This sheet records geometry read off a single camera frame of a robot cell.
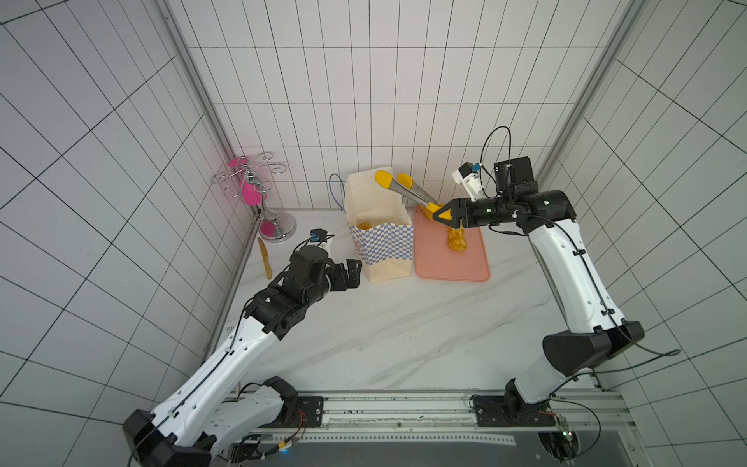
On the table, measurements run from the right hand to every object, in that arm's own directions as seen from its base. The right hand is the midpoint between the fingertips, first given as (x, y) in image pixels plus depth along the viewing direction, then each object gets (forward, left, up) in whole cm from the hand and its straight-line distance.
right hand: (429, 216), depth 69 cm
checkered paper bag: (+4, +12, -9) cm, 16 cm away
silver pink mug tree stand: (+20, +55, -9) cm, 59 cm away
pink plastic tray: (+14, -7, -38) cm, 41 cm away
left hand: (-10, +22, -12) cm, 26 cm away
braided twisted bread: (+20, -15, -33) cm, 42 cm away
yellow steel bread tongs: (+15, +6, -3) cm, 16 cm away
